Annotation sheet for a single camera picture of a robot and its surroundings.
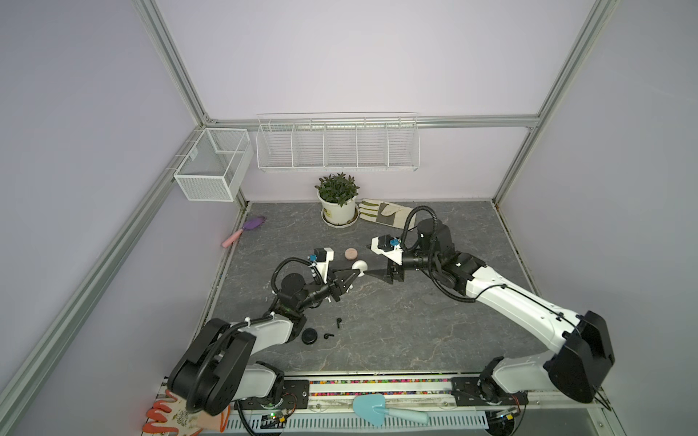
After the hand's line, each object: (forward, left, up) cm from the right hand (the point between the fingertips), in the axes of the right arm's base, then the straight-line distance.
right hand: (368, 257), depth 72 cm
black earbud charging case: (-13, +18, -24) cm, 33 cm away
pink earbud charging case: (+17, +6, -23) cm, 30 cm away
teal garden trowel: (-31, -1, -25) cm, 40 cm away
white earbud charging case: (+1, +2, -6) cm, 6 cm away
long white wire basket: (+47, +10, +5) cm, 48 cm away
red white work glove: (-34, +51, -23) cm, 66 cm away
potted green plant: (+34, +11, -9) cm, 37 cm away
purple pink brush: (+33, +50, -25) cm, 65 cm away
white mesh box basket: (+43, +57, -1) cm, 72 cm away
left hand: (-1, +3, -7) cm, 8 cm away
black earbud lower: (-12, +13, -26) cm, 31 cm away
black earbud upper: (-8, +10, -25) cm, 28 cm away
